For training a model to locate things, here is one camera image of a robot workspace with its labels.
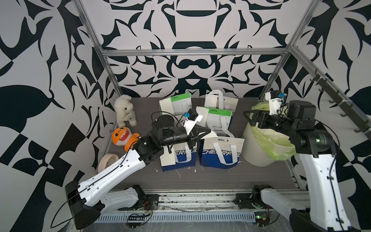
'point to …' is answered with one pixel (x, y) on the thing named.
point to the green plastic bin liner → (277, 142)
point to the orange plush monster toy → (122, 136)
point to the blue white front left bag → (178, 156)
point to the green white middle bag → (219, 121)
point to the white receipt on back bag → (166, 107)
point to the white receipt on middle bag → (203, 111)
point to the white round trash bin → (253, 152)
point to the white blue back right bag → (215, 99)
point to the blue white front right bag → (222, 152)
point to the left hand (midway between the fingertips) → (208, 127)
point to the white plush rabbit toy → (124, 108)
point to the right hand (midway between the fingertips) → (250, 111)
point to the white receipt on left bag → (167, 158)
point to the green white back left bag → (176, 105)
